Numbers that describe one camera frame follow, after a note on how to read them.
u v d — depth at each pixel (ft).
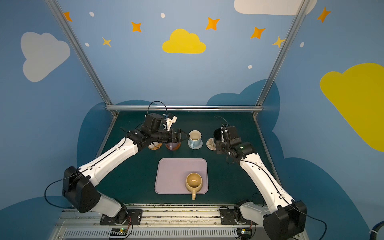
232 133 1.92
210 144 3.39
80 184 1.32
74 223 2.43
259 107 3.79
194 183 2.77
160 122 2.06
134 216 2.47
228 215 2.48
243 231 2.40
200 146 3.33
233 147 1.88
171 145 3.06
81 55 2.80
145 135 1.94
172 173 2.91
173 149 3.22
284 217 1.26
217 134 2.64
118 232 2.40
